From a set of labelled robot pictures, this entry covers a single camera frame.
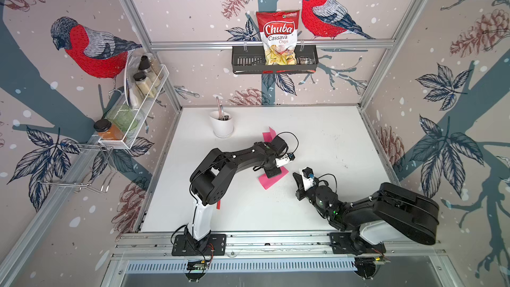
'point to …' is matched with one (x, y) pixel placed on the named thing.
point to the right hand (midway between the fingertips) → (294, 173)
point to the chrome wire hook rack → (82, 166)
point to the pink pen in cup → (220, 110)
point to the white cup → (222, 128)
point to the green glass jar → (122, 115)
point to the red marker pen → (218, 204)
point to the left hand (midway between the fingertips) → (276, 165)
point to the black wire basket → (248, 60)
